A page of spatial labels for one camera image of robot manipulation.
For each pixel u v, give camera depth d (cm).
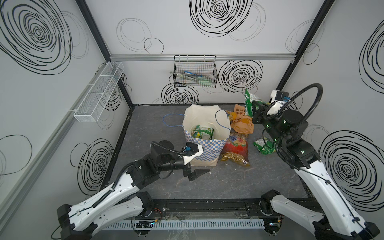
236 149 90
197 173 56
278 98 50
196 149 50
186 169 53
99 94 71
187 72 91
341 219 37
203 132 99
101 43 84
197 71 89
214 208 76
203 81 87
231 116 105
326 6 72
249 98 61
